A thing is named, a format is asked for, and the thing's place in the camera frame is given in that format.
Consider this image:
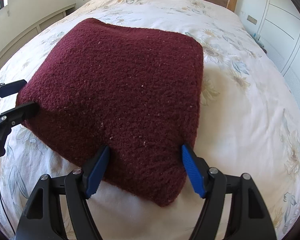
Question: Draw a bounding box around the beige wall outlet plate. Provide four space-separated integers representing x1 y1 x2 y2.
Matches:
247 15 257 25

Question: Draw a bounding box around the dark bedside table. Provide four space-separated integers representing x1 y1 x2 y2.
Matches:
252 33 267 54

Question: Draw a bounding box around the dark red knit sweater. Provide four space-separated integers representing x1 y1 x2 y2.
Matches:
16 18 203 207

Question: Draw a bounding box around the black cable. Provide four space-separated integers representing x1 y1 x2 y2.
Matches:
0 174 17 235

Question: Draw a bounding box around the white built-in wardrobe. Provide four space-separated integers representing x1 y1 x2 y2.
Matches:
258 0 300 108

